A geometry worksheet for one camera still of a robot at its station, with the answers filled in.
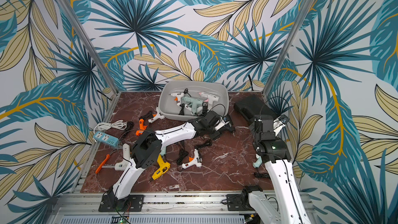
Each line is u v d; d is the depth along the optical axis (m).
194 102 1.08
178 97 1.11
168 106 1.09
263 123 0.51
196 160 0.86
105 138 0.92
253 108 1.08
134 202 0.73
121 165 0.82
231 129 0.97
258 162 0.85
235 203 0.73
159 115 1.03
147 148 0.57
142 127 0.98
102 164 0.84
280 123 0.59
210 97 1.13
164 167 0.82
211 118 0.73
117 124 0.98
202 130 0.68
